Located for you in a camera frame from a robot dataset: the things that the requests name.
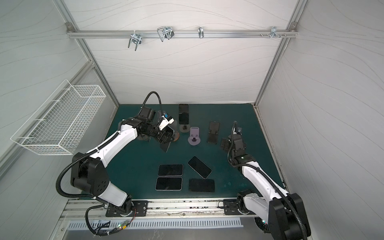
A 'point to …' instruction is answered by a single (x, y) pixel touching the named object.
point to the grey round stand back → (184, 128)
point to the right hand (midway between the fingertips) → (234, 137)
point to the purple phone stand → (194, 139)
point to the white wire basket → (58, 126)
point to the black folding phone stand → (213, 134)
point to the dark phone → (183, 112)
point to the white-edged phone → (171, 183)
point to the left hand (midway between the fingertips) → (170, 132)
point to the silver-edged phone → (199, 166)
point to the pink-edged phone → (170, 170)
